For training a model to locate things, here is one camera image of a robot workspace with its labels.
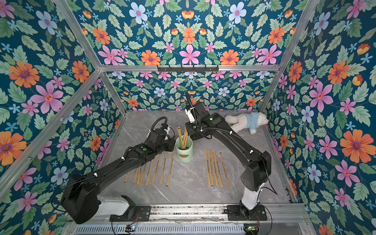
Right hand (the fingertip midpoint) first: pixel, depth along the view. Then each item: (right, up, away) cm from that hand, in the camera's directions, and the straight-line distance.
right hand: (193, 124), depth 80 cm
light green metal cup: (-5, -19, +6) cm, 20 cm away
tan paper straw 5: (-30, -30, +6) cm, 43 cm away
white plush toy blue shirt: (+39, +2, +21) cm, 45 cm away
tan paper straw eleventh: (+14, -28, +8) cm, 32 cm away
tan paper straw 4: (-27, -30, +8) cm, 41 cm away
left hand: (-10, -9, +3) cm, 14 cm away
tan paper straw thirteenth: (+19, -28, +8) cm, 35 cm away
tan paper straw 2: (-19, -34, +4) cm, 39 cm away
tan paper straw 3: (-23, -28, +9) cm, 37 cm away
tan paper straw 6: (-32, -31, +6) cm, 45 cm away
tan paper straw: (-15, -33, +5) cm, 37 cm away
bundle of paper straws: (-6, -11, +8) cm, 14 cm away
